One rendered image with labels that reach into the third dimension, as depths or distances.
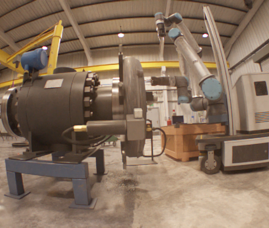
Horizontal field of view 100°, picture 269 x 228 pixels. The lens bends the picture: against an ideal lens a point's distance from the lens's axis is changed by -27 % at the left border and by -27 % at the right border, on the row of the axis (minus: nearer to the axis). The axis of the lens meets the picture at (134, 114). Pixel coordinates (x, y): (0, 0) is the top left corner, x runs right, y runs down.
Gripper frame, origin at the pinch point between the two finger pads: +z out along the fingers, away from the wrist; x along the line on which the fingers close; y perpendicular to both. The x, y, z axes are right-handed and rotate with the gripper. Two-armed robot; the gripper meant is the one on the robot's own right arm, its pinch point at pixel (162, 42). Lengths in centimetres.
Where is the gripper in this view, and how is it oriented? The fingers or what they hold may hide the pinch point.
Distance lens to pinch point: 159.9
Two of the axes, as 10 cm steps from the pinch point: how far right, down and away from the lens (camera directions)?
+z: 0.4, 9.9, -1.1
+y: 0.7, -1.1, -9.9
